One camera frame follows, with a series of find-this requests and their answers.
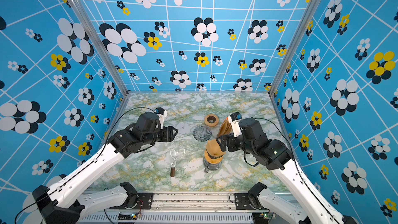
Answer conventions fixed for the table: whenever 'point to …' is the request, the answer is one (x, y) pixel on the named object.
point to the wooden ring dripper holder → (213, 160)
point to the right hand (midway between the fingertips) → (226, 137)
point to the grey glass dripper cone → (202, 133)
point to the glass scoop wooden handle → (176, 152)
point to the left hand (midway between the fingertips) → (175, 131)
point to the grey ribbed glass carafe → (210, 166)
